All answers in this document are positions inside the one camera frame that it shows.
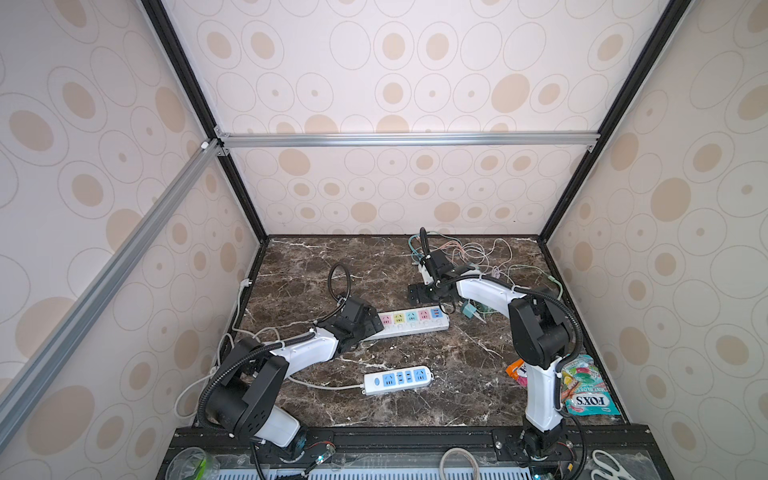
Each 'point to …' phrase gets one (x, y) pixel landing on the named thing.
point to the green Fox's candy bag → (584, 390)
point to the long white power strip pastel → (411, 321)
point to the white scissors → (607, 470)
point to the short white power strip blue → (395, 379)
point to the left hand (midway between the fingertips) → (378, 319)
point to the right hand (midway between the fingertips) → (420, 295)
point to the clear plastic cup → (192, 463)
